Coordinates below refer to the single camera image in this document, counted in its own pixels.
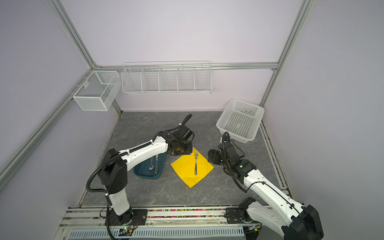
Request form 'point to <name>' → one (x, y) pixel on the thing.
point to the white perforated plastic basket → (241, 119)
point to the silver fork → (196, 155)
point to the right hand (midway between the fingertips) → (215, 154)
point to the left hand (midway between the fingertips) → (191, 153)
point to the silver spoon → (151, 167)
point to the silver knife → (156, 164)
